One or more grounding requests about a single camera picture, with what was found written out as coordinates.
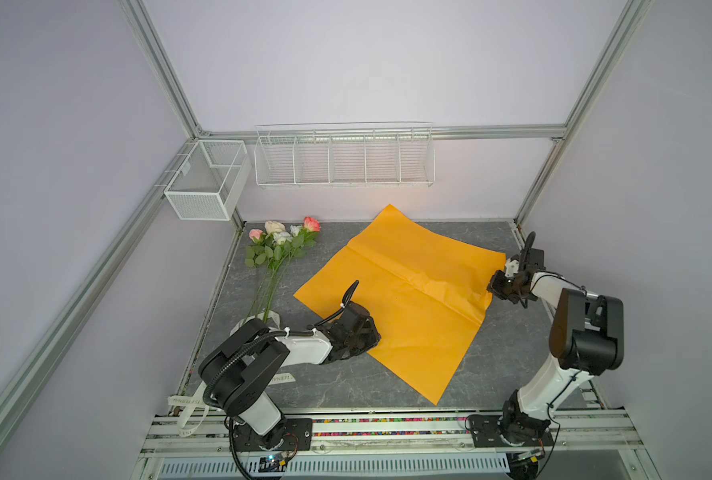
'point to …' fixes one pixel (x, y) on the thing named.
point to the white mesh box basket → (209, 180)
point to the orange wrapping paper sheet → (424, 286)
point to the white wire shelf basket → (352, 154)
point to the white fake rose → (279, 238)
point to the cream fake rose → (272, 228)
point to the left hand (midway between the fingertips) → (383, 340)
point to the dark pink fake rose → (306, 238)
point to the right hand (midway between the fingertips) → (491, 288)
